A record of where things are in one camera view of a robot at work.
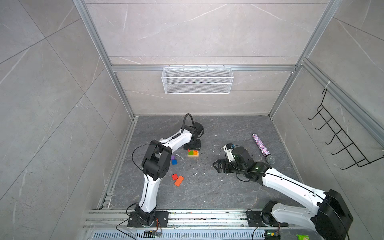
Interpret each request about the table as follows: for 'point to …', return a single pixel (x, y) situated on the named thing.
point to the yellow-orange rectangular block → (195, 152)
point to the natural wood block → (193, 156)
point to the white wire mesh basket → (197, 80)
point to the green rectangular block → (190, 153)
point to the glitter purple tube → (270, 159)
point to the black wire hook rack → (359, 159)
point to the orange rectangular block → (179, 181)
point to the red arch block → (189, 150)
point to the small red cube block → (174, 177)
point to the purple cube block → (172, 157)
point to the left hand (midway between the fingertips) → (194, 145)
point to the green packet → (303, 237)
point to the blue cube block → (174, 162)
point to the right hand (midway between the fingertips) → (218, 163)
